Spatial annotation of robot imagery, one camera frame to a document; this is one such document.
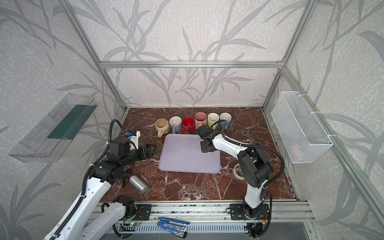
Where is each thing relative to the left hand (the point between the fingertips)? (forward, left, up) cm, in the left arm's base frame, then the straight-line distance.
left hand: (153, 143), depth 76 cm
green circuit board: (-33, +7, -20) cm, 39 cm away
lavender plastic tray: (+5, -11, -21) cm, 25 cm away
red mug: (+27, -15, -17) cm, 35 cm away
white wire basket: (-7, -67, +15) cm, 69 cm away
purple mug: (+26, -6, -17) cm, 32 cm away
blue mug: (+28, -42, -12) cm, 53 cm away
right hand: (+10, -29, -16) cm, 34 cm away
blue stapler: (-34, -14, -17) cm, 41 cm away
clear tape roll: (-7, -44, -19) cm, 49 cm away
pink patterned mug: (+27, -24, -13) cm, 38 cm away
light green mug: (+28, -32, -13) cm, 44 cm away
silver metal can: (-17, +7, -17) cm, 25 cm away
